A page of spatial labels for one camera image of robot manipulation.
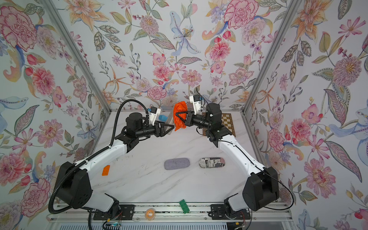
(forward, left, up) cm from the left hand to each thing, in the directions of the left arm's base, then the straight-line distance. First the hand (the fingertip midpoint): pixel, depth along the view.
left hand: (173, 127), depth 75 cm
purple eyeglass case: (-9, 0, -25) cm, 26 cm away
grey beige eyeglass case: (+3, +1, +3) cm, 5 cm away
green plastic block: (-32, -6, -27) cm, 42 cm away
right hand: (+3, -2, +7) cm, 8 cm away
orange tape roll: (-35, +12, -27) cm, 46 cm away
